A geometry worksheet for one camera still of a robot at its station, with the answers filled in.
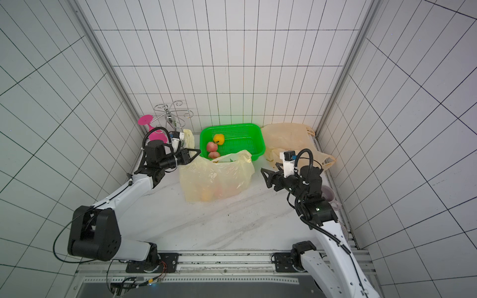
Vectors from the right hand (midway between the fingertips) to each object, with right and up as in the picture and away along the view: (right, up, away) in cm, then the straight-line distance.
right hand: (270, 164), depth 72 cm
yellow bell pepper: (-24, +12, +38) cm, 47 cm away
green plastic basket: (-13, +14, +46) cm, 50 cm away
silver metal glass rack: (-45, +20, +20) cm, 53 cm away
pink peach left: (-29, +7, +34) cm, 45 cm away
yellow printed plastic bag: (-28, -8, +7) cm, 30 cm away
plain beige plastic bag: (+14, +13, +43) cm, 47 cm away
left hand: (-30, +4, +10) cm, 32 cm away
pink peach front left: (-27, +3, +28) cm, 39 cm away
